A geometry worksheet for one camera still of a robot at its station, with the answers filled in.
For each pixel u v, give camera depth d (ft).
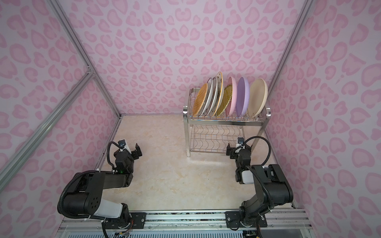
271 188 1.47
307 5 2.26
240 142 2.59
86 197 1.50
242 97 3.93
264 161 2.26
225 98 2.15
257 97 2.42
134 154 2.70
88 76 2.91
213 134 3.40
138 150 2.78
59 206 1.32
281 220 2.41
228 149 2.80
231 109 2.18
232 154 2.62
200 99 2.62
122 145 2.50
